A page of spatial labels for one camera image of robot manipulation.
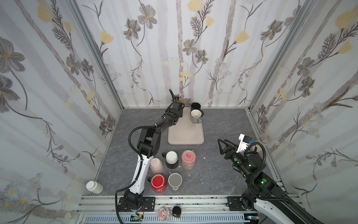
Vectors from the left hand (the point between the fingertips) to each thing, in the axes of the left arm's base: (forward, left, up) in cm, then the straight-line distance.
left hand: (175, 105), depth 106 cm
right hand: (-41, -22, +17) cm, 50 cm away
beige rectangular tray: (-17, -7, -13) cm, 22 cm away
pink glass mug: (-43, -7, 0) cm, 44 cm away
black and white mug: (-43, +3, -3) cm, 43 cm away
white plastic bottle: (-56, +44, -5) cm, 71 cm away
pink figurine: (-69, +7, -7) cm, 70 cm away
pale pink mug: (-47, +11, -3) cm, 48 cm away
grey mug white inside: (-9, -15, -3) cm, 18 cm away
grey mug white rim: (-55, +1, -1) cm, 55 cm away
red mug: (-56, +10, -3) cm, 57 cm away
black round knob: (-69, 0, +1) cm, 69 cm away
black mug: (+2, -17, -4) cm, 18 cm away
